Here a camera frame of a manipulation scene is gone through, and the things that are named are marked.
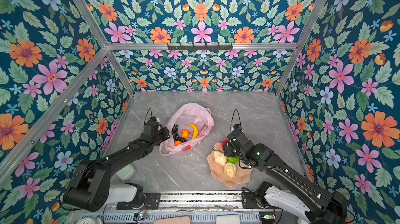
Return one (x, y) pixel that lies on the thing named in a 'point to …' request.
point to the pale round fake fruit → (220, 157)
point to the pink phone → (183, 220)
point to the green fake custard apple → (233, 160)
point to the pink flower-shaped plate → (242, 175)
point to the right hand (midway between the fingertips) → (226, 146)
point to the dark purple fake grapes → (175, 134)
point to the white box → (227, 219)
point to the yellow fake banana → (195, 129)
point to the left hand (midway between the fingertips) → (171, 126)
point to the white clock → (90, 220)
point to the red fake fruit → (223, 142)
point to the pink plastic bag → (182, 114)
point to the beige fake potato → (229, 169)
